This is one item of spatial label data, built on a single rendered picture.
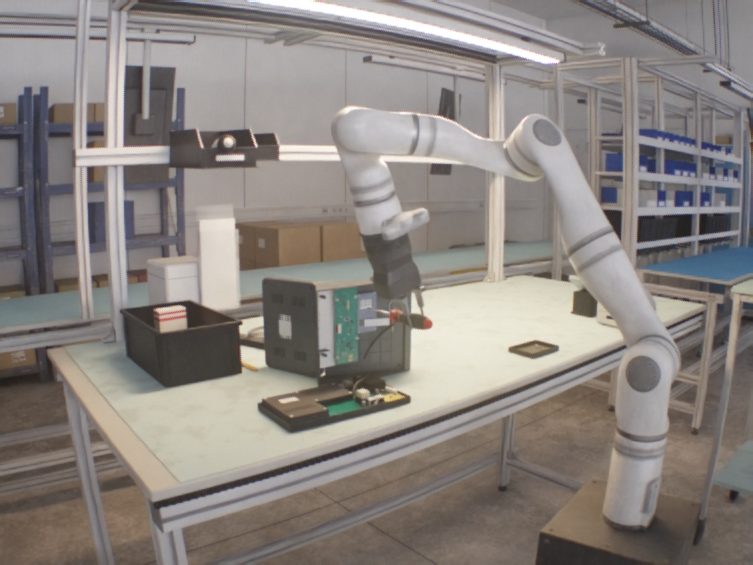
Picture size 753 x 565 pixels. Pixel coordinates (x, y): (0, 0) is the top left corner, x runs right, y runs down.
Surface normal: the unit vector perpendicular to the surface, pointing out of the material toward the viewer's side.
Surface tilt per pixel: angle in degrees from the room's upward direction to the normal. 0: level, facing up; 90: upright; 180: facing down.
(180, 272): 90
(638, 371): 91
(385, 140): 107
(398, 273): 87
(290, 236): 90
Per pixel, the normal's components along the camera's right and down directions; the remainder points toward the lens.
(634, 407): -0.70, 0.16
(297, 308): -0.53, 0.15
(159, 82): 0.66, 0.26
